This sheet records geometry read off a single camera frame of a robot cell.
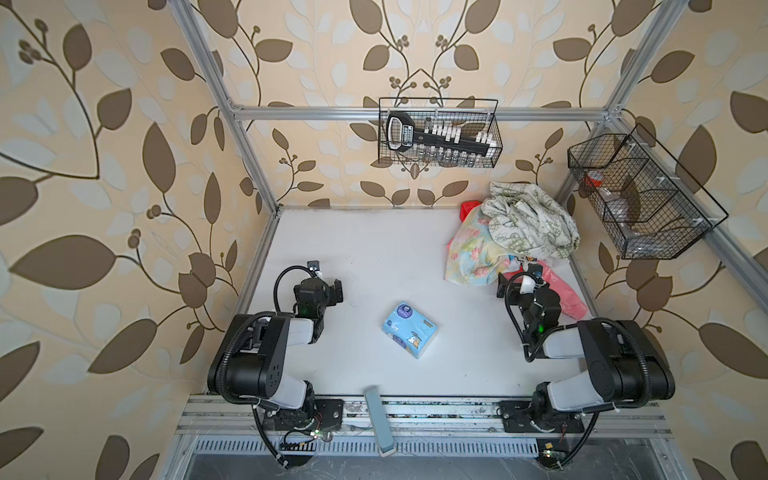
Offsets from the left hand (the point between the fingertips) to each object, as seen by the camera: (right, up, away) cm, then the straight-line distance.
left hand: (323, 279), depth 94 cm
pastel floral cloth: (+49, +7, +2) cm, 49 cm away
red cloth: (+51, +26, +24) cm, 62 cm away
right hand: (+61, +1, -4) cm, 61 cm away
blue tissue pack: (+27, -12, -12) cm, 32 cm away
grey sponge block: (+19, -31, -22) cm, 43 cm away
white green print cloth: (+65, +19, +2) cm, 68 cm away
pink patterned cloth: (+77, -7, -3) cm, 77 cm away
